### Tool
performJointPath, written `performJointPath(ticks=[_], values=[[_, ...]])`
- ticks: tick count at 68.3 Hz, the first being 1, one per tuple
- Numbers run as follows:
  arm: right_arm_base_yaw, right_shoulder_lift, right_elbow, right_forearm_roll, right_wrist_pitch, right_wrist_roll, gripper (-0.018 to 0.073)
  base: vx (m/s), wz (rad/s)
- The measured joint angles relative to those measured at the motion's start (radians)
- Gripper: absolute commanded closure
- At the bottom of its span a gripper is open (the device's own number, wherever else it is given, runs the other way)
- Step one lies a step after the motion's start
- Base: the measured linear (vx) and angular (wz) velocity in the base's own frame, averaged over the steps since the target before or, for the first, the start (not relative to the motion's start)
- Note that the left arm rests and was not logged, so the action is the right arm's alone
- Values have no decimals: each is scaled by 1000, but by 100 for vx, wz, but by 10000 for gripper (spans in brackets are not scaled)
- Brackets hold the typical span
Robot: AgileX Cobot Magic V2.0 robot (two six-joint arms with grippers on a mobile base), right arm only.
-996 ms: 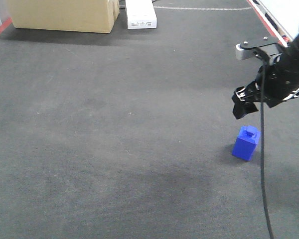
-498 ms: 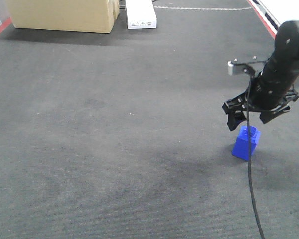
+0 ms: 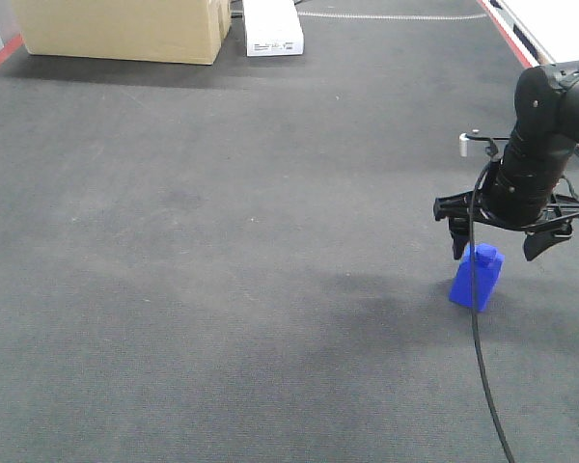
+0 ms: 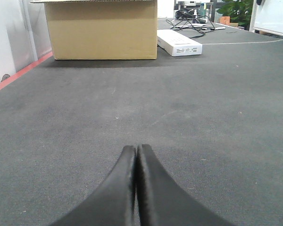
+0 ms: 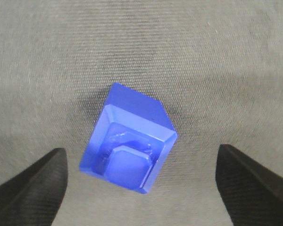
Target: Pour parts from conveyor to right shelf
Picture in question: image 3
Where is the thin black cable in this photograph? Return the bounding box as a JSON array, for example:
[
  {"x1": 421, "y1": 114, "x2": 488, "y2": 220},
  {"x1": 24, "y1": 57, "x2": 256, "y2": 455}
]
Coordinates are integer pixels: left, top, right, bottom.
[{"x1": 467, "y1": 161, "x2": 516, "y2": 463}]

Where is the dark grey belt conveyor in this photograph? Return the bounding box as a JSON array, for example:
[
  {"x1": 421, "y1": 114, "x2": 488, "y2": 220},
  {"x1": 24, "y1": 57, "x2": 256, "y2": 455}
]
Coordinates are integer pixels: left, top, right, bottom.
[{"x1": 0, "y1": 0, "x2": 579, "y2": 463}]

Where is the small blue plastic box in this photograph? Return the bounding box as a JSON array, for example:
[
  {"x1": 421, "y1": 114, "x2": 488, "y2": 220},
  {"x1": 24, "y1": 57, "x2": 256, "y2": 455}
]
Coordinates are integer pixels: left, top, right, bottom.
[{"x1": 448, "y1": 243, "x2": 506, "y2": 313}]

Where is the brown cardboard box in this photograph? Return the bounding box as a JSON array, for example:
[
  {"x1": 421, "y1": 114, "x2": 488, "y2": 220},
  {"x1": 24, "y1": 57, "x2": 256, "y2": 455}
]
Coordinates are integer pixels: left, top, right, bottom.
[{"x1": 12, "y1": 0, "x2": 233, "y2": 67}]

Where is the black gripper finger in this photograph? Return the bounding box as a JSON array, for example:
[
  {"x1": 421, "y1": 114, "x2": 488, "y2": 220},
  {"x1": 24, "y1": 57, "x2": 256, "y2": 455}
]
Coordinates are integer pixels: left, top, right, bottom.
[
  {"x1": 522, "y1": 226, "x2": 573, "y2": 262},
  {"x1": 447, "y1": 219, "x2": 472, "y2": 261}
]

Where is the white carton box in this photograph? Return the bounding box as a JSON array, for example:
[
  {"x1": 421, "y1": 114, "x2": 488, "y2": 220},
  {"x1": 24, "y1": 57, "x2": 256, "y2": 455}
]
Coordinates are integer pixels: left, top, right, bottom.
[{"x1": 242, "y1": 0, "x2": 305, "y2": 58}]

